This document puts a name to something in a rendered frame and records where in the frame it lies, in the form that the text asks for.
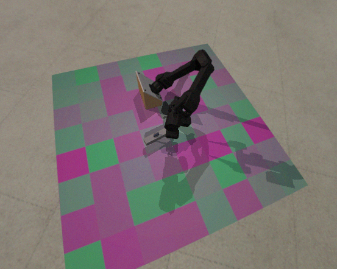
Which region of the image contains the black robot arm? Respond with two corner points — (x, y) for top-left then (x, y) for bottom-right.
(149, 50), (214, 131)

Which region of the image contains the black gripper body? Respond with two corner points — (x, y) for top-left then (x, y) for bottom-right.
(165, 130), (179, 139)

